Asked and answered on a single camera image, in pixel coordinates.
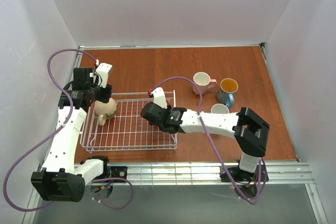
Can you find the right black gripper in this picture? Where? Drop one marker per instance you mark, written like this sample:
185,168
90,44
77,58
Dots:
148,113

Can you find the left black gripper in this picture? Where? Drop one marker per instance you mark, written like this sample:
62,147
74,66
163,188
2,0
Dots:
105,93

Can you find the beige round mug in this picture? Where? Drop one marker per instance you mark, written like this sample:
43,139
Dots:
105,111

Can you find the blue square mug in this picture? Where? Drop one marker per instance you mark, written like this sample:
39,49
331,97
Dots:
219,109

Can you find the pink faceted mug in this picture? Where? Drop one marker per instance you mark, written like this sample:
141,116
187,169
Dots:
203,82

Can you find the tall blue patterned mug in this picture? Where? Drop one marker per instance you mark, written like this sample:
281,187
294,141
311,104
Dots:
226,92

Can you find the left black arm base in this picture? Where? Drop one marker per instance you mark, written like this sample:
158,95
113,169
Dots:
112,172

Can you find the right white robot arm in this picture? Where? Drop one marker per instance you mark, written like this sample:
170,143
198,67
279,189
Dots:
246,127

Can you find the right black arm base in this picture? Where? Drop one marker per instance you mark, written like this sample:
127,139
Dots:
239,175

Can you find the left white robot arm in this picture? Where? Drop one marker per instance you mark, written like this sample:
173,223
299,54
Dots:
59,179

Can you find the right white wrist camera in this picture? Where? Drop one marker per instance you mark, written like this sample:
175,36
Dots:
159,97

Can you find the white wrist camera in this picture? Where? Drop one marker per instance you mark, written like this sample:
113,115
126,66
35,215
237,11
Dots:
159,97
101,74

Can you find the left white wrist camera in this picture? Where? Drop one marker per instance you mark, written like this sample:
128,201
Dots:
101,74

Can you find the white wire dish rack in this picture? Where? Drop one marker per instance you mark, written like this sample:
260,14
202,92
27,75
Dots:
127,130

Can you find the aluminium front rail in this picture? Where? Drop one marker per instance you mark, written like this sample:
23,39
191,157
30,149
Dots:
186,173

